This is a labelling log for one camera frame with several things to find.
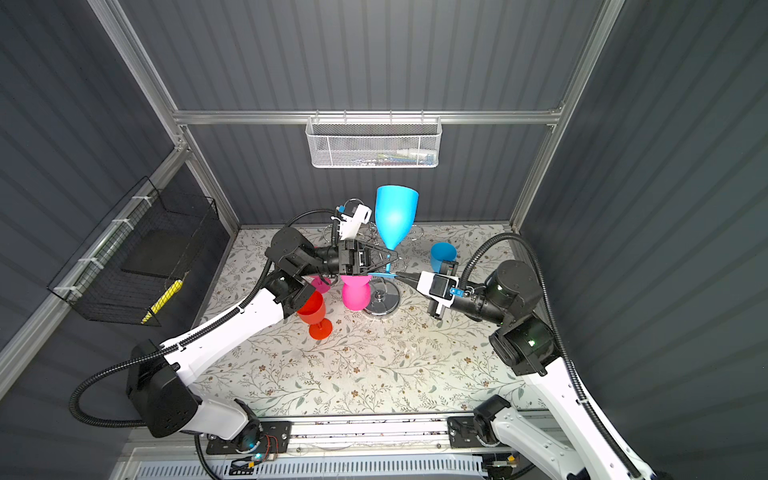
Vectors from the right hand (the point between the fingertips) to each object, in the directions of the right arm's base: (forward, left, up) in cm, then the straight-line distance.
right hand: (403, 275), depth 53 cm
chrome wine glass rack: (+17, +5, -33) cm, 38 cm away
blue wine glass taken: (+29, -13, -29) cm, 43 cm away
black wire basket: (+4, +66, -7) cm, 67 cm away
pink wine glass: (+9, +12, -20) cm, 25 cm away
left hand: (+3, +1, +1) cm, 3 cm away
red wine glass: (+6, +23, -25) cm, 35 cm away
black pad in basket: (+16, +62, -12) cm, 66 cm away
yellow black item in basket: (+7, +54, -14) cm, 57 cm away
